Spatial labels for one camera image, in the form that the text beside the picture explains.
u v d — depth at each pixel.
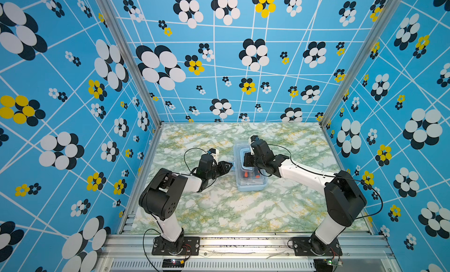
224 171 0.83
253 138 0.80
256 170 0.87
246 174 0.85
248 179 0.85
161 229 0.56
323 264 0.69
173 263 0.72
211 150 0.87
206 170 0.75
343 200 0.45
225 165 0.85
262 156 0.68
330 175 0.49
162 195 0.48
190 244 0.74
